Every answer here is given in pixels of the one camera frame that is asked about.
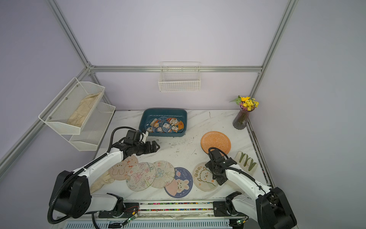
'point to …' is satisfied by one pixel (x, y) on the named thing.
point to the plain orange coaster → (217, 140)
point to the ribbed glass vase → (240, 120)
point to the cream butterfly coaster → (165, 174)
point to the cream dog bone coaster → (202, 177)
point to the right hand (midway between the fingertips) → (208, 171)
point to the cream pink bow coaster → (140, 176)
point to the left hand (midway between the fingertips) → (153, 149)
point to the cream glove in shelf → (82, 111)
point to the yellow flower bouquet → (246, 103)
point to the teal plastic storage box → (164, 121)
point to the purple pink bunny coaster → (182, 184)
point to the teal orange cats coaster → (154, 125)
